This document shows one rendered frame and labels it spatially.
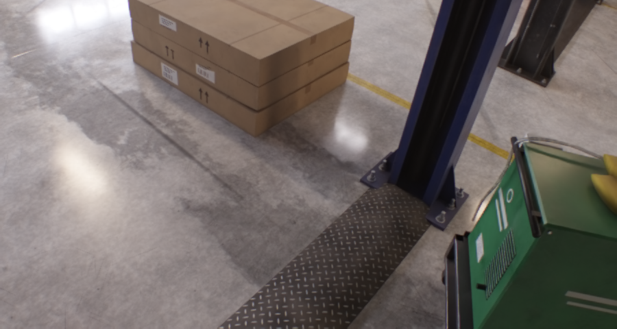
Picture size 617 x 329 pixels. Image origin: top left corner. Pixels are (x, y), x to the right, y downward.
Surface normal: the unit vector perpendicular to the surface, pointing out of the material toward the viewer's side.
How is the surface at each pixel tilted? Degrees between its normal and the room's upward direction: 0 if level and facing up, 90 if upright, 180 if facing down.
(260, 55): 0
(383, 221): 0
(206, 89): 90
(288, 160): 0
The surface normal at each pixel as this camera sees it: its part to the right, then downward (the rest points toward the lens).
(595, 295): -0.20, 0.55
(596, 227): 0.11, -0.76
